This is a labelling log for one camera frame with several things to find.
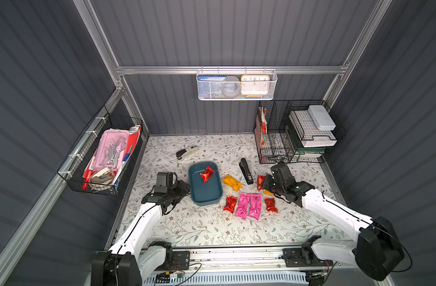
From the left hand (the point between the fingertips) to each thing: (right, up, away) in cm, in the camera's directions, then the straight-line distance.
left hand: (188, 188), depth 84 cm
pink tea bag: (+26, -9, +2) cm, 28 cm away
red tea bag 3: (+40, -8, +2) cm, 41 cm away
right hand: (+37, +4, +1) cm, 38 cm away
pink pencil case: (-29, +18, -12) cm, 37 cm away
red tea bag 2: (+20, -8, +3) cm, 22 cm away
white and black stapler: (-6, +17, +21) cm, 28 cm away
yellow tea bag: (+22, +1, +10) cm, 24 cm away
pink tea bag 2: (+33, -9, +2) cm, 34 cm away
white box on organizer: (+73, +37, +16) cm, 84 cm away
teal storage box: (+8, 0, +12) cm, 14 cm away
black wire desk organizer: (+62, +30, +24) cm, 73 cm away
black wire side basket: (-36, +12, -21) cm, 43 cm away
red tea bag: (+8, +5, +13) cm, 16 cm away
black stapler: (+30, +7, +15) cm, 34 cm away
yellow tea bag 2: (+36, 0, -7) cm, 37 cm away
